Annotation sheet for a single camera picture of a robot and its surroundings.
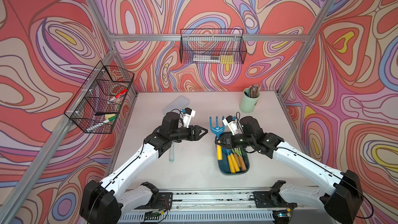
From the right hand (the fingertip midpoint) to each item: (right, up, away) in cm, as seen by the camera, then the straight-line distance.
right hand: (218, 146), depth 73 cm
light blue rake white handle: (-25, -8, +15) cm, 30 cm away
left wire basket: (-60, +19, 0) cm, 63 cm away
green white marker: (-53, +12, -3) cm, 54 cm away
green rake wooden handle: (+13, -9, +9) cm, 19 cm away
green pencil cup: (+23, +20, +31) cm, 44 cm away
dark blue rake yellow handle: (0, +7, +1) cm, 7 cm away
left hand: (-6, +7, -1) cm, 9 cm away
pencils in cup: (+26, +29, +25) cm, 47 cm away
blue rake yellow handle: (+10, -12, +9) cm, 18 cm away
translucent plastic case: (-23, +22, +38) cm, 50 cm away
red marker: (-48, +26, +3) cm, 55 cm away
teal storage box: (+4, -13, +10) cm, 17 cm away
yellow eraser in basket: (+7, +47, +18) cm, 51 cm away
